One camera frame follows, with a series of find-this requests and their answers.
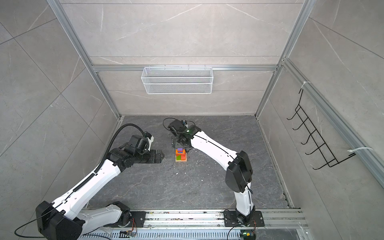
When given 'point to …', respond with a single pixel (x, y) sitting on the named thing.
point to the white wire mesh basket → (177, 80)
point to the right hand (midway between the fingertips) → (182, 142)
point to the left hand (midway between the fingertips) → (157, 152)
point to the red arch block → (183, 156)
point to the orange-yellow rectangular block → (177, 153)
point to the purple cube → (180, 149)
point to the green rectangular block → (178, 158)
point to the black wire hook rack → (313, 134)
